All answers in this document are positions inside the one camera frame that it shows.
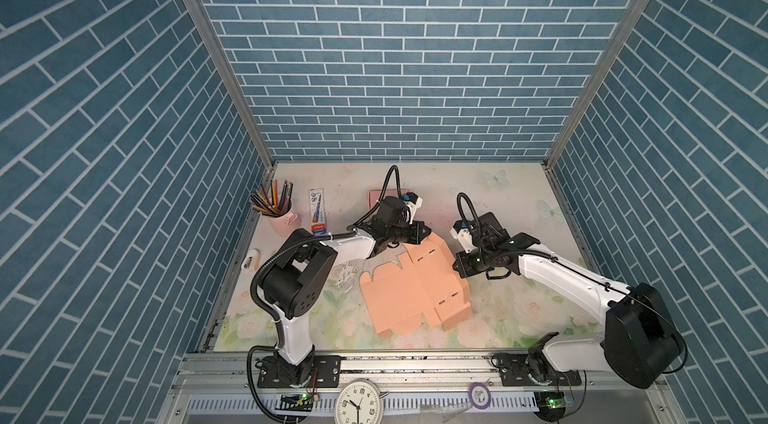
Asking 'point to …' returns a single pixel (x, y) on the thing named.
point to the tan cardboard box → (426, 284)
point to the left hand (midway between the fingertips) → (432, 232)
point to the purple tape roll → (479, 395)
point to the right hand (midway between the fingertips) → (451, 263)
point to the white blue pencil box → (317, 212)
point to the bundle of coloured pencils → (271, 203)
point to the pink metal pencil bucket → (286, 224)
